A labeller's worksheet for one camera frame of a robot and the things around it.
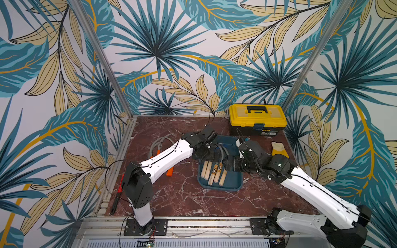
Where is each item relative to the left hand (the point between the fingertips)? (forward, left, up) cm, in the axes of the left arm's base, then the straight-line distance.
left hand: (210, 159), depth 79 cm
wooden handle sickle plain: (0, -9, -14) cm, 17 cm away
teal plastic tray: (-5, -14, -14) cm, 21 cm away
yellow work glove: (+17, -46, -14) cm, 51 cm away
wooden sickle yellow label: (-4, -2, -14) cm, 15 cm away
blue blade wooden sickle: (0, 0, -14) cm, 14 cm away
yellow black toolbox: (+26, -28, +3) cm, 39 cm away
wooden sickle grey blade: (+1, +3, -13) cm, 14 cm away
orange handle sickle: (0, +22, -15) cm, 27 cm away
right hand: (-5, -9, +6) cm, 12 cm away
